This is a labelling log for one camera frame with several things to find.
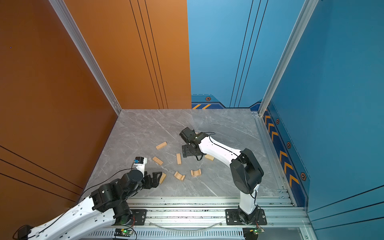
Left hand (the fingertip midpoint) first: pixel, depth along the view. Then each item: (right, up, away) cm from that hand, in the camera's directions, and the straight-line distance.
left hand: (156, 172), depth 76 cm
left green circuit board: (-15, -27, -5) cm, 31 cm away
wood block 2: (+9, +3, +18) cm, 20 cm away
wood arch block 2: (+20, -4, +11) cm, 23 cm away
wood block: (-3, +11, +24) cm, 26 cm away
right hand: (+17, +8, +13) cm, 23 cm away
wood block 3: (-4, +2, +16) cm, 17 cm away
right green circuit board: (+47, -27, -6) cm, 54 cm away
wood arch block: (+11, -5, +10) cm, 15 cm away
